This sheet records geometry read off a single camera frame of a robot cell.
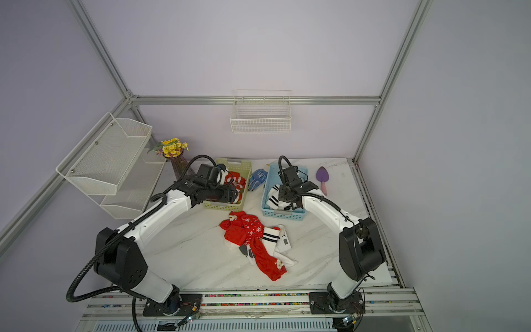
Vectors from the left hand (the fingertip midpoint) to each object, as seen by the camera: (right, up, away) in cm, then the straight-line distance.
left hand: (229, 195), depth 86 cm
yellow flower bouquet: (-27, +21, +5) cm, 35 cm away
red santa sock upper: (+4, -15, +4) cm, 16 cm away
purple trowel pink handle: (+47, +8, +28) cm, 55 cm away
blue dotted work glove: (+10, +8, +25) cm, 28 cm away
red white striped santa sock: (-2, +7, +21) cm, 23 cm away
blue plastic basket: (+18, +7, +22) cm, 29 cm away
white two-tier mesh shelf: (-45, +14, -6) cm, 47 cm away
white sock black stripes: (+17, -17, 0) cm, 24 cm away
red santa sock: (+17, -28, -4) cm, 33 cm away
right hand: (+26, 0, +5) cm, 26 cm away
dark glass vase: (-27, +14, +13) cm, 33 cm away
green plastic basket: (+2, +13, +28) cm, 31 cm away
